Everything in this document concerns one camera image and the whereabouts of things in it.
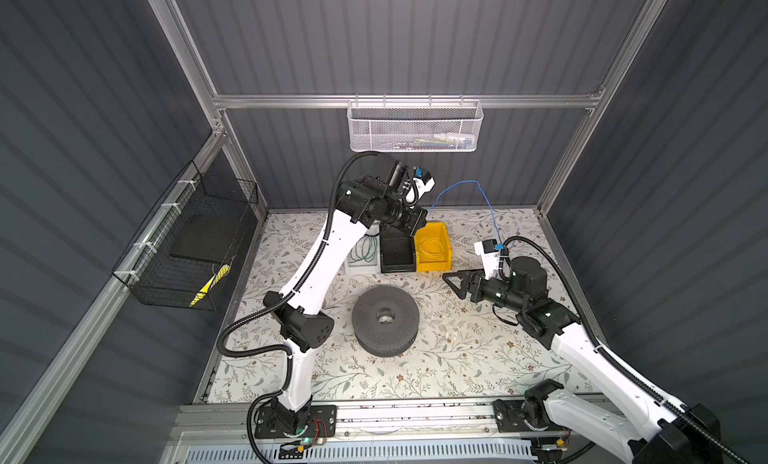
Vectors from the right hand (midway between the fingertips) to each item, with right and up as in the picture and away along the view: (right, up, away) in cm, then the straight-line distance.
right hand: (454, 277), depth 74 cm
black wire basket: (-69, +1, -8) cm, 69 cm away
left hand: (-7, +14, -2) cm, 16 cm away
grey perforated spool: (-18, -15, +17) cm, 29 cm away
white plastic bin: (-25, 0, +28) cm, 38 cm away
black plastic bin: (-14, +5, +28) cm, 32 cm away
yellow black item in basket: (-58, 0, -5) cm, 58 cm away
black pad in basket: (-65, +10, +6) cm, 66 cm away
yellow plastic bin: (0, +6, +33) cm, 33 cm away
